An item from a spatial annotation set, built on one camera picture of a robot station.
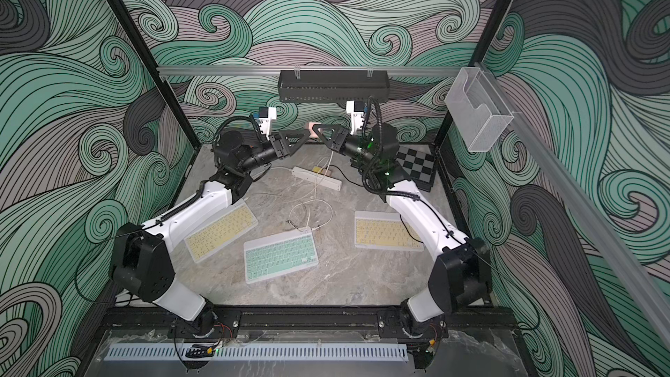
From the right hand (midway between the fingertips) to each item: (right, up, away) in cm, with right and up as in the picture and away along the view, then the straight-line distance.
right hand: (316, 127), depth 67 cm
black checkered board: (+41, -9, +40) cm, 58 cm away
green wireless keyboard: (-15, -41, +19) cm, 47 cm away
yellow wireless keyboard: (-32, -31, +28) cm, 52 cm away
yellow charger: (-2, -12, +41) cm, 42 cm away
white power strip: (-1, -15, +38) cm, 41 cm away
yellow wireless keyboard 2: (+24, -34, +25) cm, 49 cm away
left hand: (-2, -2, -1) cm, 3 cm away
